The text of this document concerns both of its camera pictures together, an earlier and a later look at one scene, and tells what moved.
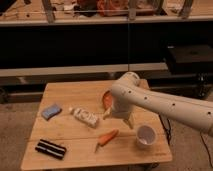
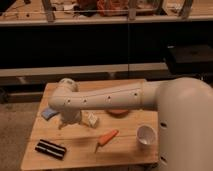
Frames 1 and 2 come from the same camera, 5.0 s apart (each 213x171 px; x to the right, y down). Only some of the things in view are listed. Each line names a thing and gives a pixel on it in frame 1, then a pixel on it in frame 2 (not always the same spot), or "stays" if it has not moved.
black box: [190, 59] stays
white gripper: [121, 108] to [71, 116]
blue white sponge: [51, 111] stays
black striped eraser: [51, 149] stays
